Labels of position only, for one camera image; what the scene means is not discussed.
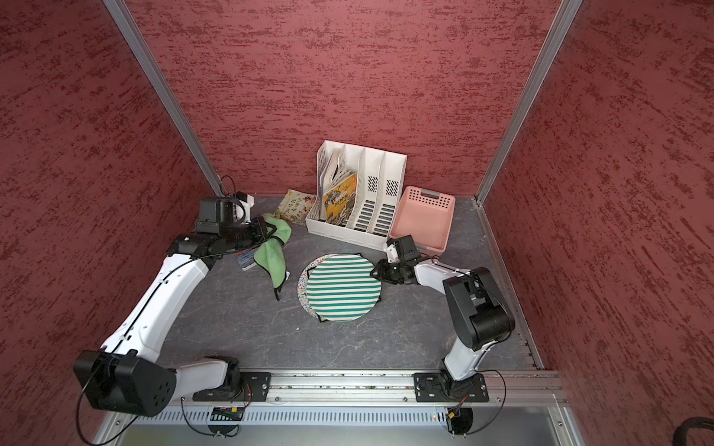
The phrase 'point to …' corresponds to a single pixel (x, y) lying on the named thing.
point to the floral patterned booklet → (296, 206)
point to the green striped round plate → (341, 287)
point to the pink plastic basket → (427, 216)
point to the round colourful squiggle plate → (302, 284)
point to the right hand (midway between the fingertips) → (373, 278)
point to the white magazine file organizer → (358, 194)
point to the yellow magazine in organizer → (339, 203)
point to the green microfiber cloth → (271, 255)
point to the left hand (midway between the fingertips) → (274, 233)
